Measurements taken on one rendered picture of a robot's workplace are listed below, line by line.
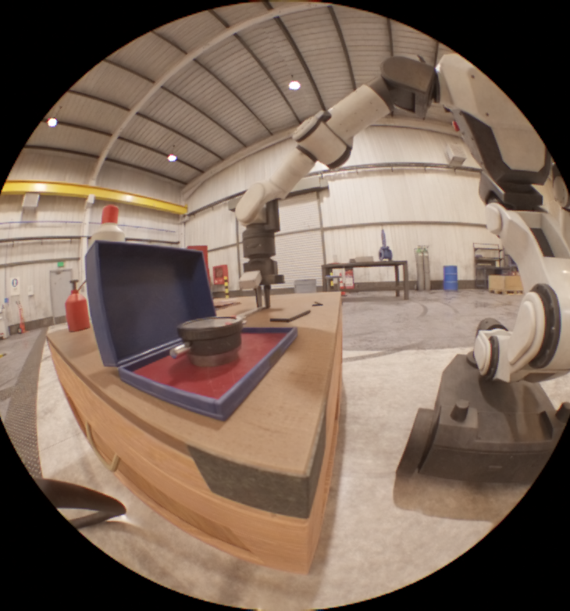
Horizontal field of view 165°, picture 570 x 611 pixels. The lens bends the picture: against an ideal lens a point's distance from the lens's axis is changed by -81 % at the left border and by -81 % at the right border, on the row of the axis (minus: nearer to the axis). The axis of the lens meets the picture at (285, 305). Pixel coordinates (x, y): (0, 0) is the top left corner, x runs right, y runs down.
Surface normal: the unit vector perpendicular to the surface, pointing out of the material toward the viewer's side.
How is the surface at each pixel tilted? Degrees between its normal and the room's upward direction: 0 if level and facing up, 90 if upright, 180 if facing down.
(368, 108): 147
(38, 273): 90
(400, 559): 0
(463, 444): 45
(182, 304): 81
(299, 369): 0
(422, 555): 0
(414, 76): 109
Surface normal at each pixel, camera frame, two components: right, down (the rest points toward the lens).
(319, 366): -0.07, -0.99
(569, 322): -0.68, -0.12
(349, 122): -0.04, 0.90
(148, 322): 0.93, -0.20
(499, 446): -0.53, -0.61
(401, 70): -0.55, 0.45
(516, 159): -0.48, 0.78
